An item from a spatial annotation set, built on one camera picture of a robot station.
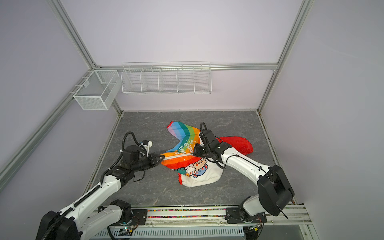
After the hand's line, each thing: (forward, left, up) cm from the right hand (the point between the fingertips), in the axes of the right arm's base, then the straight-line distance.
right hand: (194, 151), depth 84 cm
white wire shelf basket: (+45, +19, +19) cm, 52 cm away
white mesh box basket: (+35, +64, +15) cm, 74 cm away
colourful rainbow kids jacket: (-7, -1, -9) cm, 11 cm away
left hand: (-5, +16, +1) cm, 17 cm away
